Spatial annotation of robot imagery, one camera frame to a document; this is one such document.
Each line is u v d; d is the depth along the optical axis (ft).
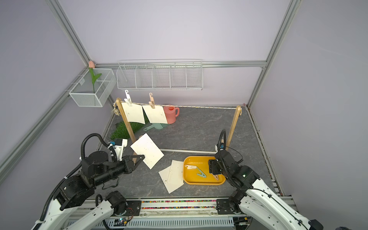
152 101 1.97
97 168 1.45
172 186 2.65
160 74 3.36
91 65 2.93
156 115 2.20
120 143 1.87
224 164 1.78
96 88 2.91
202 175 2.72
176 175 2.78
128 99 2.02
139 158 2.03
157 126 3.55
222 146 2.19
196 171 2.82
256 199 1.57
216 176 2.71
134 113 2.20
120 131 3.25
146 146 2.15
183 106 1.99
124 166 1.77
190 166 2.82
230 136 2.38
